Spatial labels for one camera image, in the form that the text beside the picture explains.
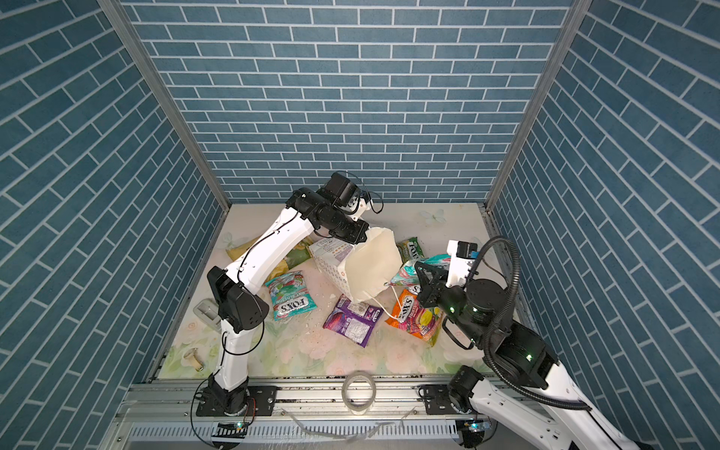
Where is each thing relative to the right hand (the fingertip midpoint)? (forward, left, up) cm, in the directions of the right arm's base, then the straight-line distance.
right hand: (411, 261), depth 60 cm
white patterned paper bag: (+15, +14, -29) cm, 36 cm away
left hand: (+15, +12, -12) cm, 23 cm away
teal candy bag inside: (-1, 0, -4) cm, 4 cm away
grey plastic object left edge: (0, +63, -34) cm, 72 cm away
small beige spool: (-15, +60, -34) cm, 70 cm away
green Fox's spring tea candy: (+27, -2, -32) cm, 42 cm away
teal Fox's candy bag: (+5, +37, -31) cm, 48 cm away
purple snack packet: (-1, +15, -32) cm, 36 cm away
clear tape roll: (-24, +11, -34) cm, 43 cm away
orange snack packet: (+3, -2, -33) cm, 33 cm away
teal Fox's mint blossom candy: (+12, -4, -34) cm, 36 cm away
